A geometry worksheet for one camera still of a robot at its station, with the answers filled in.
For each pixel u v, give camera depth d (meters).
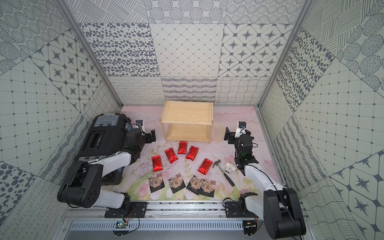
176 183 0.82
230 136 0.77
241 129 0.71
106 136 0.83
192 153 0.93
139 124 0.79
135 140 0.70
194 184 0.82
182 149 0.93
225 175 0.86
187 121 0.84
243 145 0.63
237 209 0.73
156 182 0.82
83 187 0.43
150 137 0.84
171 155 0.91
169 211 0.76
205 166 0.87
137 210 0.73
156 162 0.90
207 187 0.82
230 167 0.85
